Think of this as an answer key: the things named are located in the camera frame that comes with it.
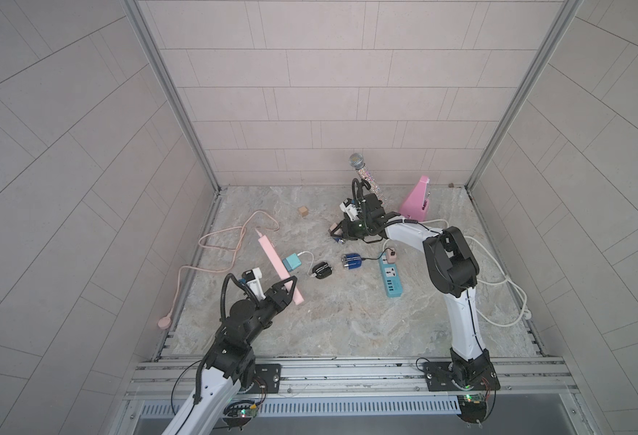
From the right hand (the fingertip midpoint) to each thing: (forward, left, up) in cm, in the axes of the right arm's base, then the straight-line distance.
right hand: (334, 232), depth 96 cm
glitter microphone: (+12, -8, +23) cm, 27 cm away
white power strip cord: (-17, -59, -10) cm, 62 cm away
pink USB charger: (-12, -18, +1) cm, 21 cm away
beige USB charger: (0, +1, +4) cm, 4 cm away
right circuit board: (-52, -32, -6) cm, 61 cm away
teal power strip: (-20, -18, -4) cm, 27 cm away
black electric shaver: (-14, +5, -2) cm, 15 cm away
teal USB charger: (-18, +13, +12) cm, 25 cm away
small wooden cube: (+13, +12, -2) cm, 18 cm away
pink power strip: (-19, +16, +11) cm, 27 cm away
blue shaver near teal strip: (-10, -5, -3) cm, 12 cm away
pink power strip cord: (-26, +54, -5) cm, 60 cm away
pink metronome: (+9, -31, +3) cm, 33 cm away
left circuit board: (-50, +27, -4) cm, 57 cm away
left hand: (-21, +12, +6) cm, 25 cm away
